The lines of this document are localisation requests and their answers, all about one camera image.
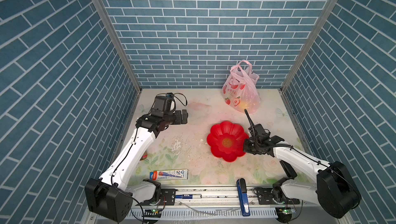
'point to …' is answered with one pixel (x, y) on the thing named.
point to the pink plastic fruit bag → (240, 88)
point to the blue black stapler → (243, 193)
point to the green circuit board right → (286, 210)
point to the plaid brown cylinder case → (144, 156)
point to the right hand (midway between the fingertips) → (244, 147)
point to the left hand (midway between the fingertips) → (184, 114)
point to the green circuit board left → (153, 213)
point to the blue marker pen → (188, 196)
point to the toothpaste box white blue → (177, 174)
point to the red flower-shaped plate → (227, 140)
